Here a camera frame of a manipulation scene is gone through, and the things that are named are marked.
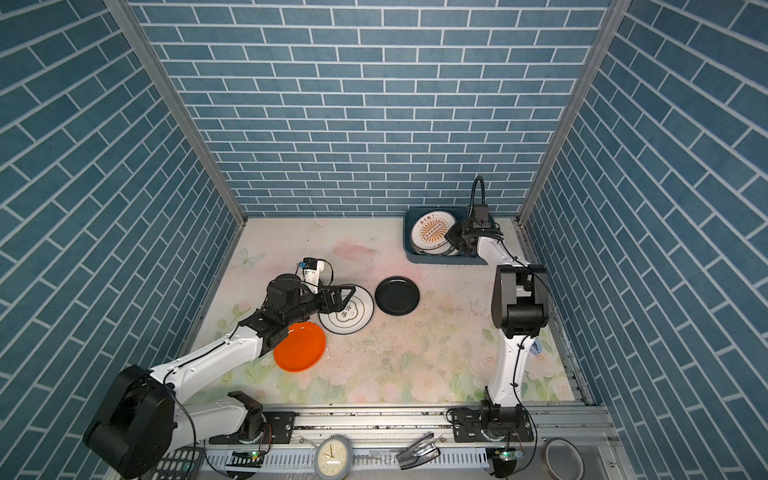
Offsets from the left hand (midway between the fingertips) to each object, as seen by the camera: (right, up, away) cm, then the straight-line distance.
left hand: (346, 289), depth 82 cm
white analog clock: (0, -36, -16) cm, 39 cm away
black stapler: (+20, -36, -13) cm, 43 cm away
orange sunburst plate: (+26, +18, +26) cm, 41 cm away
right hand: (+31, +17, +19) cm, 40 cm away
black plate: (+14, -4, +15) cm, 21 cm away
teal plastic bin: (+37, +24, +26) cm, 51 cm away
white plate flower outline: (+1, -10, +11) cm, 15 cm away
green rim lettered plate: (+31, +10, +23) cm, 40 cm away
